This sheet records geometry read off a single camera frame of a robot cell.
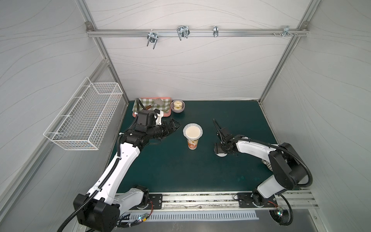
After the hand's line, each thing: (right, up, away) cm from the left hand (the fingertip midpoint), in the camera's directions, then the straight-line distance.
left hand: (176, 128), depth 72 cm
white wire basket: (-45, +4, -3) cm, 45 cm away
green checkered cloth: (-29, +17, +47) cm, 58 cm away
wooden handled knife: (-28, +12, +42) cm, 52 cm away
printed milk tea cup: (+9, -11, +14) cm, 20 cm away
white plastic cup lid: (+27, -19, +18) cm, 37 cm away
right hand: (+27, -14, +20) cm, 37 cm away
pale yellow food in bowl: (-3, +14, +38) cm, 41 cm away
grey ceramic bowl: (-2, +10, +39) cm, 40 cm away
